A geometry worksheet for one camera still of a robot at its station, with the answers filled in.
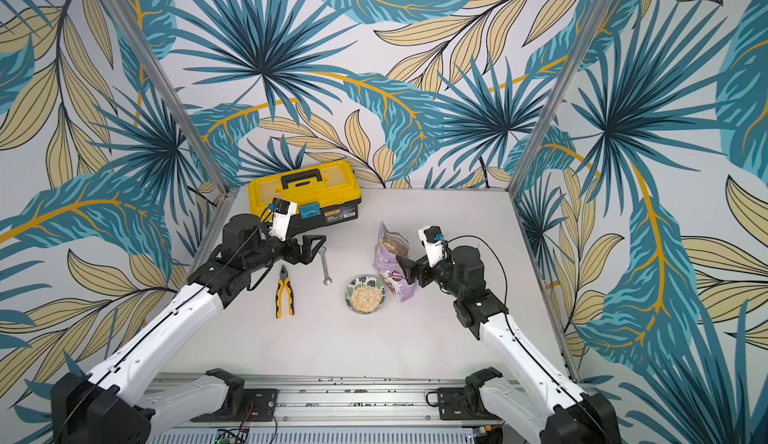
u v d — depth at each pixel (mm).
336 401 749
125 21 737
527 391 458
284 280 934
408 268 689
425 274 689
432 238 651
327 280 949
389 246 883
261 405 729
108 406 366
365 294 885
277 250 653
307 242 671
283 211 669
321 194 967
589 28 763
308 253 675
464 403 733
